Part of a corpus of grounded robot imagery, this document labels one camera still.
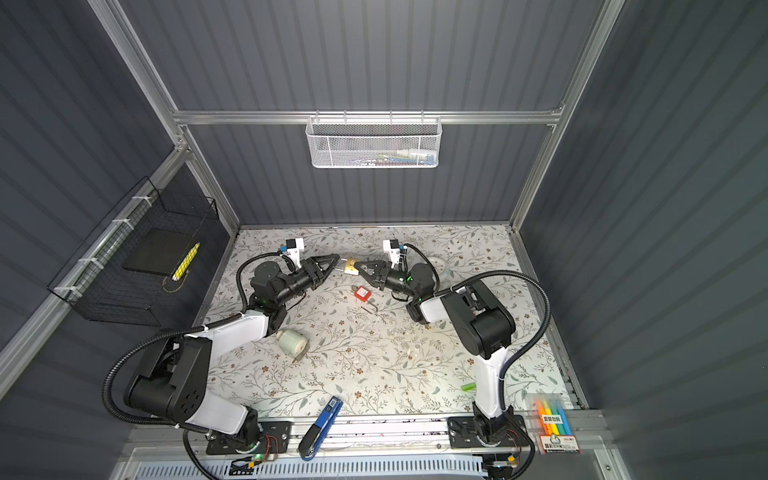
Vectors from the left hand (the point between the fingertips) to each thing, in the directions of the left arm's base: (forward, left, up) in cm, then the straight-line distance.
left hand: (340, 258), depth 80 cm
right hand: (-3, -4, -3) cm, 6 cm away
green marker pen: (-28, -34, -23) cm, 50 cm away
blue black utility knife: (-37, +6, -20) cm, 42 cm away
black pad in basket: (+1, +45, +5) cm, 46 cm away
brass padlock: (-1, -3, -2) cm, 3 cm away
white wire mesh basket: (+64, -10, -2) cm, 65 cm away
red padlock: (+2, -5, -23) cm, 23 cm away
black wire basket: (-11, +51, +7) cm, 53 cm away
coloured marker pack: (-38, -52, -22) cm, 68 cm away
